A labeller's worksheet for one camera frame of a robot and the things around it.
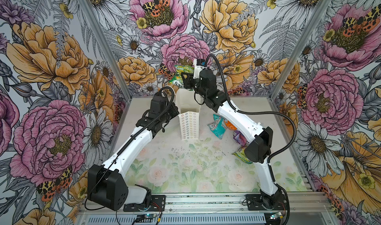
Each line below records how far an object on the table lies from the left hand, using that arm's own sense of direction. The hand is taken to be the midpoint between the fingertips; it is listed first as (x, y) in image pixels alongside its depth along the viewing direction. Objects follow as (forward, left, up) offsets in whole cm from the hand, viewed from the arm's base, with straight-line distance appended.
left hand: (178, 111), depth 81 cm
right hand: (+10, -2, +15) cm, 18 cm away
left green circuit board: (-45, +15, -26) cm, 54 cm away
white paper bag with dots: (-2, -6, +1) cm, 6 cm away
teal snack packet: (+2, -25, -19) cm, 31 cm away
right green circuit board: (-45, -46, -24) cm, 69 cm away
